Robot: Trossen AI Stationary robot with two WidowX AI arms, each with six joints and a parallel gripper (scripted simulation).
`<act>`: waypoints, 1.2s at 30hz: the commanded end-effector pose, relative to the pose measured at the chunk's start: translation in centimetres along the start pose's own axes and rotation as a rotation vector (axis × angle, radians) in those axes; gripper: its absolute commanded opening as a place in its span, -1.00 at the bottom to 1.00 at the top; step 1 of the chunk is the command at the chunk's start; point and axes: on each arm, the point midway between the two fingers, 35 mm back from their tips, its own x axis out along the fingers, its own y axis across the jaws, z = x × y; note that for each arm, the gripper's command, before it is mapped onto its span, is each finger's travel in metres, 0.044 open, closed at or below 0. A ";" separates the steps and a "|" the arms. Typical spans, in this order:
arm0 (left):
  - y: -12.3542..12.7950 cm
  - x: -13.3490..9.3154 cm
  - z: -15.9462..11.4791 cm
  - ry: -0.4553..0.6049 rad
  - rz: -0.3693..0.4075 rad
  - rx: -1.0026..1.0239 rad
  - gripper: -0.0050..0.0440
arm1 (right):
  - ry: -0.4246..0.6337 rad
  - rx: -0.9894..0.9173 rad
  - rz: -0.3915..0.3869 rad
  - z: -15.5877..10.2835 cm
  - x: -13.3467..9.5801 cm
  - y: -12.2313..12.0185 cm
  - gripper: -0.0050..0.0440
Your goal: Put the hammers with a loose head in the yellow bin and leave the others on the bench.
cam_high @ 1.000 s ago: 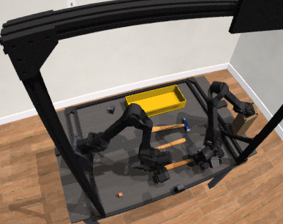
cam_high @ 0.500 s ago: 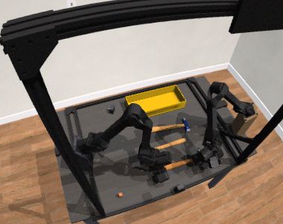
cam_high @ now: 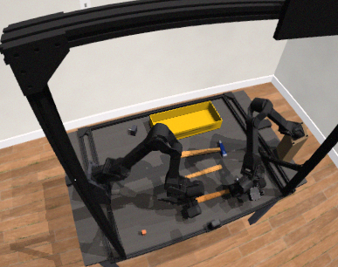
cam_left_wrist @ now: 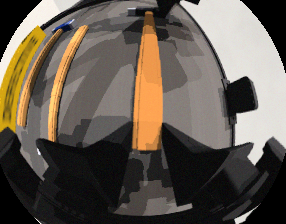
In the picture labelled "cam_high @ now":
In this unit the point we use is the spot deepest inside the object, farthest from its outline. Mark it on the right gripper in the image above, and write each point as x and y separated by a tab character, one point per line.
234	193

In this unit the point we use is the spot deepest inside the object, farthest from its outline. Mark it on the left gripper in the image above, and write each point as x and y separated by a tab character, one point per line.
192	208

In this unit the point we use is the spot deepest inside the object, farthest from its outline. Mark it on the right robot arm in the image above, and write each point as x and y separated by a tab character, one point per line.
252	158

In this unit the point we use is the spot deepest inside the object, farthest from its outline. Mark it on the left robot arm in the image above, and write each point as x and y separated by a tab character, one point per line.
157	139

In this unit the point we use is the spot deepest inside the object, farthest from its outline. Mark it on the yellow bin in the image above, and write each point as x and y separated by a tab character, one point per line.
190	120

